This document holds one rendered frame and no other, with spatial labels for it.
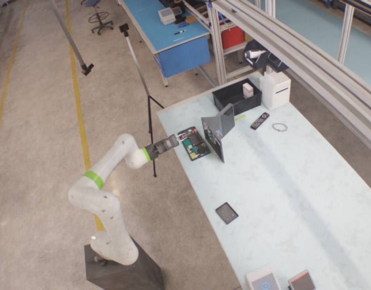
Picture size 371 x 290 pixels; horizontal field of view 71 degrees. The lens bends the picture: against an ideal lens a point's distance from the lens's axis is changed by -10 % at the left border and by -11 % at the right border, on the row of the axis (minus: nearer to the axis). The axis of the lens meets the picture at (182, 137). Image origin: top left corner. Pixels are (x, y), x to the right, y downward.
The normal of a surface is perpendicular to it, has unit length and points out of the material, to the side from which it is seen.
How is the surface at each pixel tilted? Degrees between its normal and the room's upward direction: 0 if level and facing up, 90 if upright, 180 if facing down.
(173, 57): 90
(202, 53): 90
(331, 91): 0
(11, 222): 0
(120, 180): 0
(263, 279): 30
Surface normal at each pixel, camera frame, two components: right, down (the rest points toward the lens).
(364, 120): -0.19, -0.65
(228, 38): 0.35, 0.66
